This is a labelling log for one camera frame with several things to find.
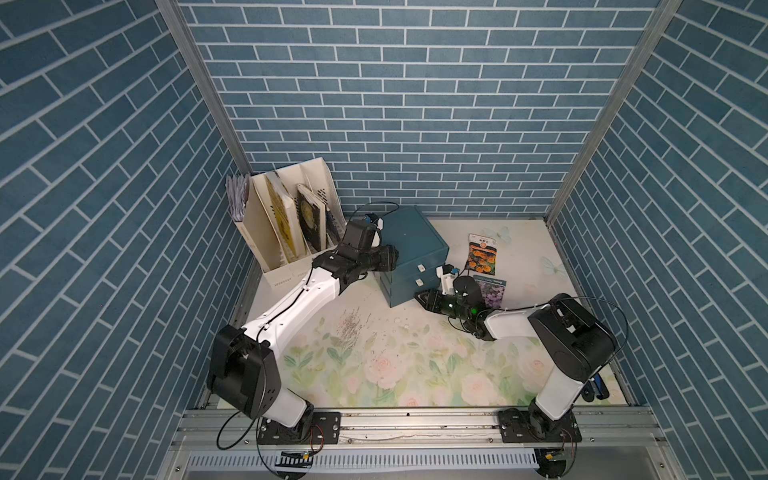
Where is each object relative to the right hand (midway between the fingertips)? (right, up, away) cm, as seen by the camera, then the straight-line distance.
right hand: (418, 297), depth 91 cm
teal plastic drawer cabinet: (+1, +14, -8) cm, 16 cm away
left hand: (-6, +13, -8) cm, 16 cm away
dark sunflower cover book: (-35, +25, +9) cm, 44 cm away
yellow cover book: (-42, +21, +5) cm, 47 cm away
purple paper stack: (-53, +32, -4) cm, 62 cm away
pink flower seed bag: (+26, 0, +8) cm, 27 cm away
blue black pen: (+48, -22, -12) cm, 54 cm away
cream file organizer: (-51, +22, +3) cm, 55 cm away
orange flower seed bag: (+25, +13, +19) cm, 33 cm away
